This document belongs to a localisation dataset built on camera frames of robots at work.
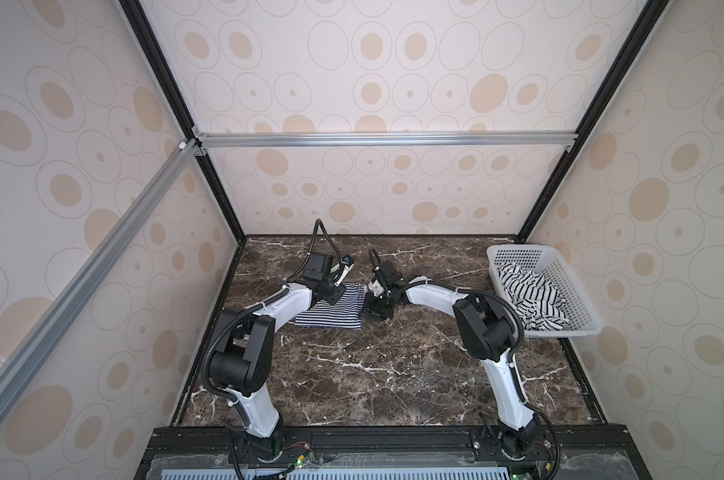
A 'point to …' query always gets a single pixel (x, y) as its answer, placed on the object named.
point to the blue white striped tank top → (345, 312)
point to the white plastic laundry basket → (552, 263)
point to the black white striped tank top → (538, 302)
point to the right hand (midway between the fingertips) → (371, 312)
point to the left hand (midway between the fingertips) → (345, 280)
